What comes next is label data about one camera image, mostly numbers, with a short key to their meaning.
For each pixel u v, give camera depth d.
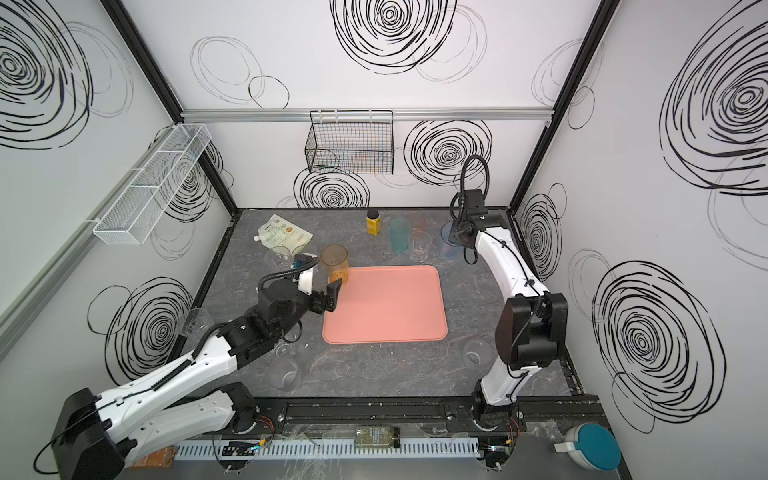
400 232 1.08
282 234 1.11
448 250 0.93
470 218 0.62
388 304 1.05
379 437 0.68
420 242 1.05
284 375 0.80
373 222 1.08
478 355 0.83
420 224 1.11
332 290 0.69
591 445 0.64
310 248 0.97
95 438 0.38
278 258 1.02
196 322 0.88
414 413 0.76
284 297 0.55
